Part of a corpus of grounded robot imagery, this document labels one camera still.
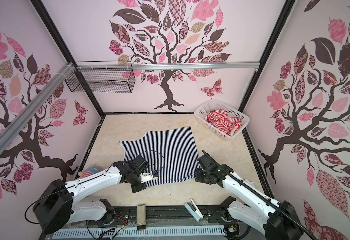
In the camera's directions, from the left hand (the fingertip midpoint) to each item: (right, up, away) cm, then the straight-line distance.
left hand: (141, 186), depth 82 cm
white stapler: (+28, -9, -7) cm, 30 cm away
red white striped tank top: (+52, +39, +26) cm, 70 cm away
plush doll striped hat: (-30, +8, +1) cm, 31 cm away
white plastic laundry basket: (+52, +52, +36) cm, 82 cm away
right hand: (+31, +7, 0) cm, 32 cm away
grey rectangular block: (+3, -11, -11) cm, 15 cm away
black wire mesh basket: (-43, +72, +40) cm, 93 cm away
